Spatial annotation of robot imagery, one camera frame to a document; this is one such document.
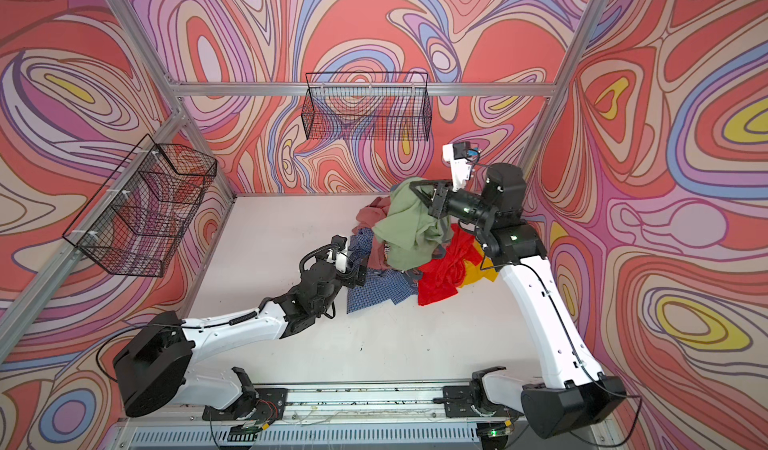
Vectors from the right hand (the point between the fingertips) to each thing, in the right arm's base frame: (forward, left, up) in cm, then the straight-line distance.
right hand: (411, 193), depth 63 cm
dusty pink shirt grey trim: (+30, +13, -42) cm, 53 cm away
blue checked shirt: (0, +8, -40) cm, 41 cm away
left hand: (+1, +14, -22) cm, 26 cm away
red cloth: (0, -11, -37) cm, 39 cm away
